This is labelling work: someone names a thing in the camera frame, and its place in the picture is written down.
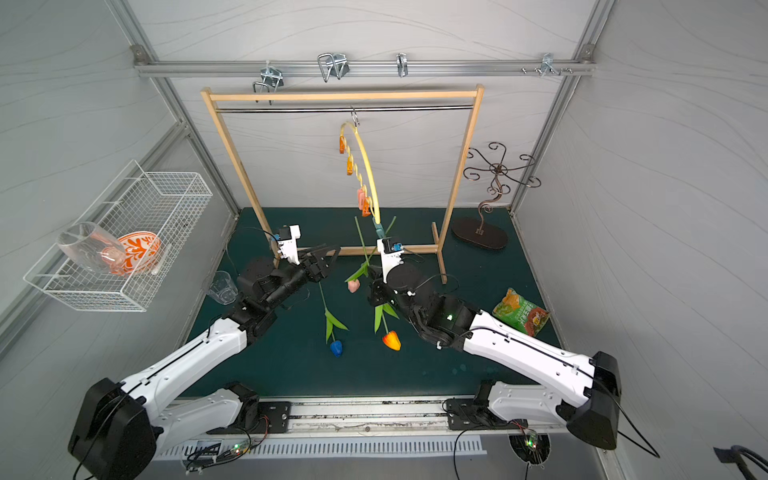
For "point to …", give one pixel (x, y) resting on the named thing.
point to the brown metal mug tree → (472, 232)
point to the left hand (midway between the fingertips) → (335, 249)
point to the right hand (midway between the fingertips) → (370, 267)
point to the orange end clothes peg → (342, 144)
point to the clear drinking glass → (223, 288)
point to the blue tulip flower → (336, 346)
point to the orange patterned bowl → (136, 255)
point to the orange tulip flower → (391, 339)
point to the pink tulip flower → (353, 280)
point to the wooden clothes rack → (438, 229)
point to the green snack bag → (520, 314)
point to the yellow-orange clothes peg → (349, 165)
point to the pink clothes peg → (360, 197)
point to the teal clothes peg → (379, 230)
